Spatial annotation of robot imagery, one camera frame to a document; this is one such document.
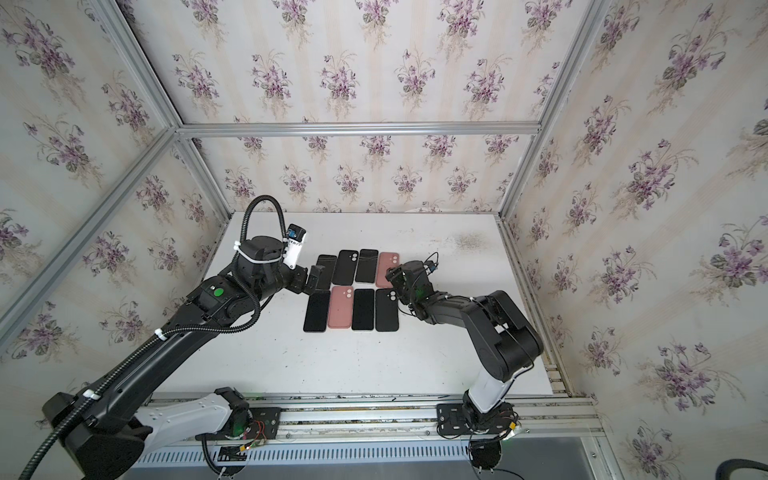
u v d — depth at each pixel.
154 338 0.42
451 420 0.73
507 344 0.47
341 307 0.95
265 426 0.72
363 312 0.93
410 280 0.74
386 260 1.06
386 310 0.93
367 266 1.05
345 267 1.05
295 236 0.61
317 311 0.93
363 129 0.96
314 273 0.65
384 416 0.75
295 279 0.64
